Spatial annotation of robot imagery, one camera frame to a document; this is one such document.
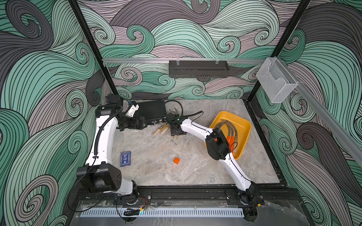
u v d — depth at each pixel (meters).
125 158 0.86
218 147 0.61
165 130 1.00
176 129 0.75
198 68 0.97
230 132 1.00
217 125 1.03
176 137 0.96
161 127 1.01
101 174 0.39
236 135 0.97
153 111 1.20
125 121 0.63
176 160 0.87
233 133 0.98
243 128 1.01
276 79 0.78
